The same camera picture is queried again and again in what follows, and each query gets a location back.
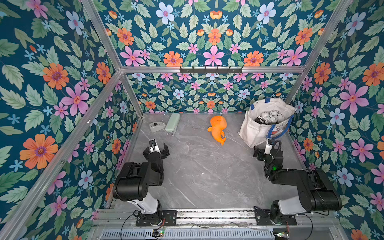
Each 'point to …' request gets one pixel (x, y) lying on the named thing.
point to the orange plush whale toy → (218, 124)
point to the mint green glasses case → (173, 122)
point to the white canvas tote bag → (254, 134)
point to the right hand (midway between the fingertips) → (267, 145)
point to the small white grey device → (156, 125)
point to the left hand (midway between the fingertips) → (156, 144)
